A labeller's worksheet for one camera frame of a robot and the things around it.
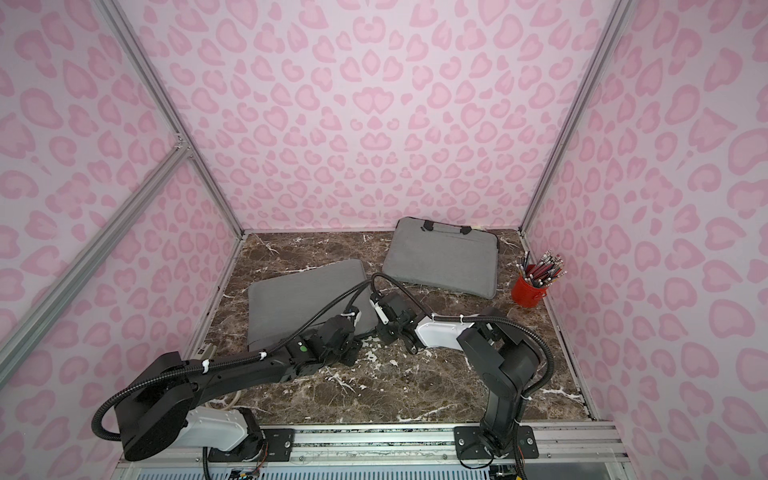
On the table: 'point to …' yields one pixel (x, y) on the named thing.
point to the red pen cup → (527, 294)
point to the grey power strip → (205, 352)
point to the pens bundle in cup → (547, 269)
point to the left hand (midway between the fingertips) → (359, 341)
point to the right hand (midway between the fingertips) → (386, 324)
